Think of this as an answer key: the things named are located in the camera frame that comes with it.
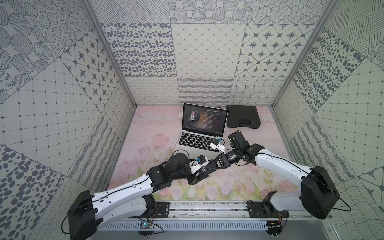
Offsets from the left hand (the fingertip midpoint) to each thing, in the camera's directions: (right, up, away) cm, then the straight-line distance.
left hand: (206, 166), depth 72 cm
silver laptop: (-1, +18, +30) cm, 35 cm away
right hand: (+2, -2, 0) cm, 3 cm away
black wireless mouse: (+1, -1, -2) cm, 2 cm away
